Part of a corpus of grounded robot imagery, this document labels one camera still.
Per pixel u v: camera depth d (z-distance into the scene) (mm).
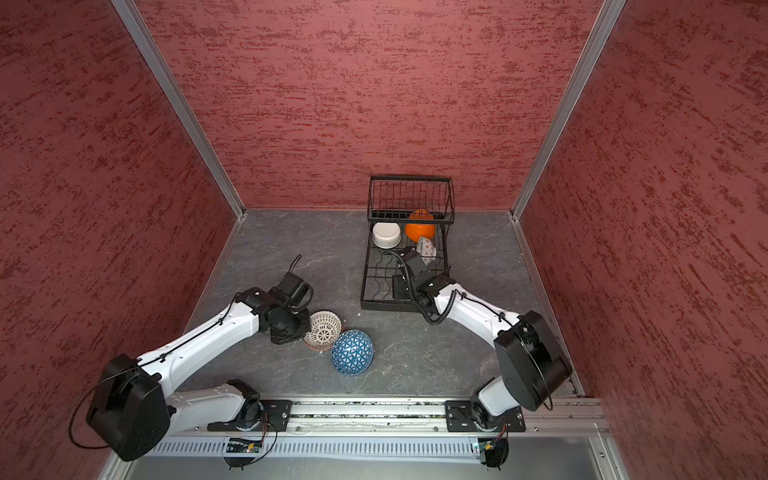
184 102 888
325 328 873
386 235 1035
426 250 947
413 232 1072
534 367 424
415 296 649
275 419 736
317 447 775
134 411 399
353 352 819
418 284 670
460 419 734
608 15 713
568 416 759
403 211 1139
